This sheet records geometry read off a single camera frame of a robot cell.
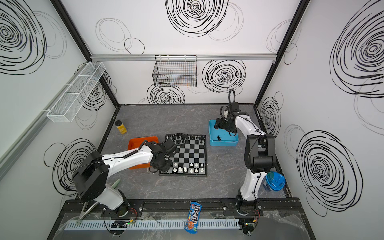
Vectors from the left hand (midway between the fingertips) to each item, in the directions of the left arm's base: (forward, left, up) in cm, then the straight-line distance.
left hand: (167, 167), depth 84 cm
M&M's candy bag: (-24, -16, -1) cm, 29 cm away
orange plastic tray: (+16, +25, -2) cm, 29 cm away
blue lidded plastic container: (-7, -55, +7) cm, 56 cm away
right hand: (+26, -31, +6) cm, 41 cm away
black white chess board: (+7, -13, -1) cm, 15 cm away
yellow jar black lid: (+25, +35, +6) cm, 43 cm away
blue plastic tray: (+23, -32, -2) cm, 39 cm away
